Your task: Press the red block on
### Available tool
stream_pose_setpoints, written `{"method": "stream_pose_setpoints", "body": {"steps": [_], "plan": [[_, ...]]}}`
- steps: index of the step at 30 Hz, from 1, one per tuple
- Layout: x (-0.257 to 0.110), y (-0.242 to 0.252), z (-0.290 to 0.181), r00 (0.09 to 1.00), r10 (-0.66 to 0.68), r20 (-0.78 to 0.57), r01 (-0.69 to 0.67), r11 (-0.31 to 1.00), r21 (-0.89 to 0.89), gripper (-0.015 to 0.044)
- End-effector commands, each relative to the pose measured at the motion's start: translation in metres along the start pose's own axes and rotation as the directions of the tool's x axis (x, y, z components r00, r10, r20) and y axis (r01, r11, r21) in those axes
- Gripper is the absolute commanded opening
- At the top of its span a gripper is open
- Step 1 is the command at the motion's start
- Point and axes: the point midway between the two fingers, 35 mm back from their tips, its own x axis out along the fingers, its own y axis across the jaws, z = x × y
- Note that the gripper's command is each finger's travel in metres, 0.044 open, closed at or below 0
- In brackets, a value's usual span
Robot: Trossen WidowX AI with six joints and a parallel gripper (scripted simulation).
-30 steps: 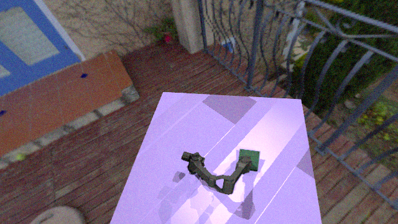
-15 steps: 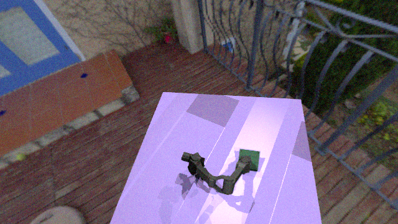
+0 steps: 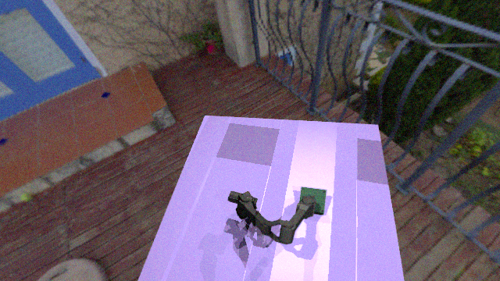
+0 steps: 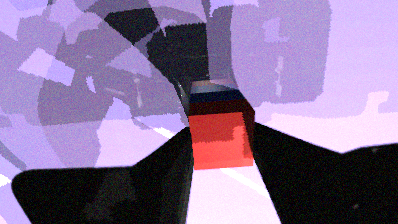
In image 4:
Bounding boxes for blue block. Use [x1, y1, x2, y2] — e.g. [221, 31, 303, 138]
[189, 90, 246, 105]

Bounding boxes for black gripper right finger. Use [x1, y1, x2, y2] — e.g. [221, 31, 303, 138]
[253, 122, 398, 224]

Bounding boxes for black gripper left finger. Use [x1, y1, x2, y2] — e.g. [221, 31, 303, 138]
[11, 127, 194, 224]

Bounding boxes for red block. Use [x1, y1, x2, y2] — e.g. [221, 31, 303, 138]
[188, 99, 255, 170]

